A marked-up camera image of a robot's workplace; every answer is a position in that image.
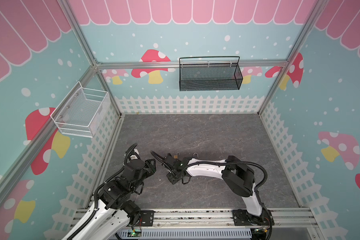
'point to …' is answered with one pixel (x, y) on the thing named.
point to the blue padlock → (195, 155)
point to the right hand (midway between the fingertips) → (171, 177)
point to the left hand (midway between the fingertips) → (152, 165)
